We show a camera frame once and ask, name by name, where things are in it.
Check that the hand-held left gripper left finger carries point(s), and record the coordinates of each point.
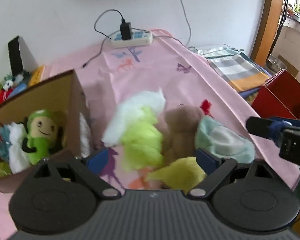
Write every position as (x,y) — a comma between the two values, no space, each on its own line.
(98,160)

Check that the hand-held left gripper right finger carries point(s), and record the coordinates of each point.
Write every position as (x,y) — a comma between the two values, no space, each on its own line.
(206,161)

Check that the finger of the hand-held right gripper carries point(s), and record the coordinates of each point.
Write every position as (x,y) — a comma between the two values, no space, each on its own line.
(258,128)

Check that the light blue fabric toy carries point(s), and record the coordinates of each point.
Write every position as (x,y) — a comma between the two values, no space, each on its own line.
(225,140)

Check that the yellow plush toy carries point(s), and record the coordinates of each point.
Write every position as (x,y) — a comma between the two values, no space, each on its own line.
(180,172)

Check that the pinkish brown plush toy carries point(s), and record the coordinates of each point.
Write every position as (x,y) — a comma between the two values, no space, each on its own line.
(180,127)

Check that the neon green plush toy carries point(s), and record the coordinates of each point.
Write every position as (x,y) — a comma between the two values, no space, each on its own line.
(140,140)

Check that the orange plush toy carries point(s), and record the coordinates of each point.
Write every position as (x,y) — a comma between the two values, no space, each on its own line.
(140,180)

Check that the white fluffy plush toy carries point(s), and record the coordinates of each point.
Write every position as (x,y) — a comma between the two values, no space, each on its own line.
(130,115)

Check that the brown cardboard box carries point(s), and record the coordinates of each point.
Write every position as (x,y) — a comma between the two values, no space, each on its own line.
(40,95)

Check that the red box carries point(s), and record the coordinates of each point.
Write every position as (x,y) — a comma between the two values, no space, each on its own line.
(277,100)

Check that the green smiling plush doll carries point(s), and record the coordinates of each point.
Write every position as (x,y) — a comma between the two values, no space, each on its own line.
(38,140)

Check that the striped folded cloth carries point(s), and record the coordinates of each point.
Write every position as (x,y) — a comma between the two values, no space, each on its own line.
(235,67)

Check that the metal bowl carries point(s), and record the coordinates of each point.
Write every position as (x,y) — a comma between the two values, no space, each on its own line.
(276,63)

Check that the white plush cloth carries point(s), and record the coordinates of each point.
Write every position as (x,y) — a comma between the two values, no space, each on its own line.
(17,145)

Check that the olive green cloth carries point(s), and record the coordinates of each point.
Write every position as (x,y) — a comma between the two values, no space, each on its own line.
(4,170)

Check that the teal knitted toy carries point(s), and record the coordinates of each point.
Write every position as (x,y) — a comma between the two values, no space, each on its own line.
(5,135)

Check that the yellow book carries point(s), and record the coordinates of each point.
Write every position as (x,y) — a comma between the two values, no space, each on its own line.
(37,76)

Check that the blue glasses case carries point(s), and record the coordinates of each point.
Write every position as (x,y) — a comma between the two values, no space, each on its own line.
(18,89)

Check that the red plush toy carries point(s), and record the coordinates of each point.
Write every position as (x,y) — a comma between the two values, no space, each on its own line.
(1,98)

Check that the small panda toy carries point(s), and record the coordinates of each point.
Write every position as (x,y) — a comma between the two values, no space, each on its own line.
(8,83)

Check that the potted plant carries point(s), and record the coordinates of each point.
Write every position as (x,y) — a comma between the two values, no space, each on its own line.
(297,8)

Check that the white power strip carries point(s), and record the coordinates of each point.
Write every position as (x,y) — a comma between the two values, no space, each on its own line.
(140,39)

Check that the black charger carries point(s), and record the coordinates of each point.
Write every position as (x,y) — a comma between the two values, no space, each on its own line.
(125,31)

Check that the black speaker box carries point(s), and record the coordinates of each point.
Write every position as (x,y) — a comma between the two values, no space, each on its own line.
(15,57)

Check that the wooden door frame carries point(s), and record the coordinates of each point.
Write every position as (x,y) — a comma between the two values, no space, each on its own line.
(267,17)

